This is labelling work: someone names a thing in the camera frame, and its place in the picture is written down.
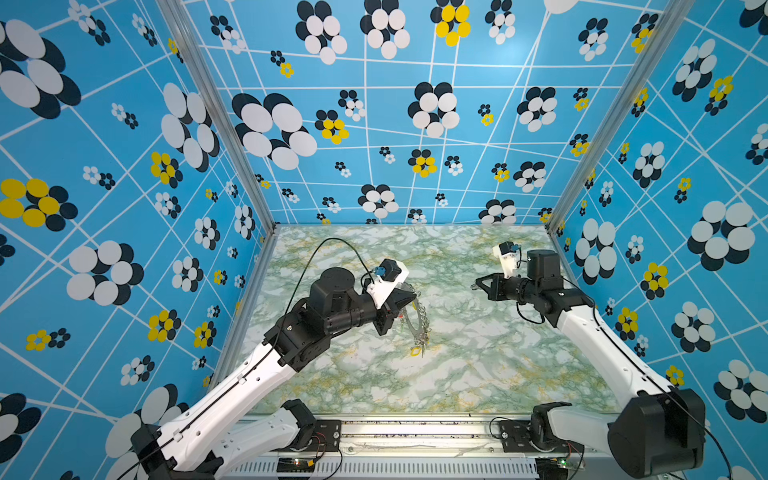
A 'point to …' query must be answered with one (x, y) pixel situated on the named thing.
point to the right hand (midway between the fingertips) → (480, 281)
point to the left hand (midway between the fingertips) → (414, 294)
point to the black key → (474, 287)
